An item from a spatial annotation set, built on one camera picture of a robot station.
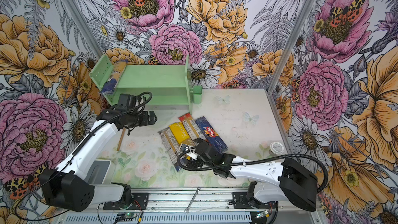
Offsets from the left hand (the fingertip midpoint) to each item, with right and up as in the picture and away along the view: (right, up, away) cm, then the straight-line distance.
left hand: (147, 124), depth 81 cm
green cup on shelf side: (+24, +17, +28) cm, 41 cm away
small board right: (+55, -39, -9) cm, 68 cm away
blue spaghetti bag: (+33, -8, +13) cm, 36 cm away
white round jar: (+67, -13, +3) cm, 69 cm away
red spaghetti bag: (+22, -4, +16) cm, 27 cm away
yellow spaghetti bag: (+15, -7, +14) cm, 22 cm away
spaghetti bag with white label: (+10, -13, +9) cm, 19 cm away
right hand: (+23, -14, -1) cm, 27 cm away
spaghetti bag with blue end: (-20, +29, +9) cm, 36 cm away
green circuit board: (-6, -40, -10) cm, 42 cm away
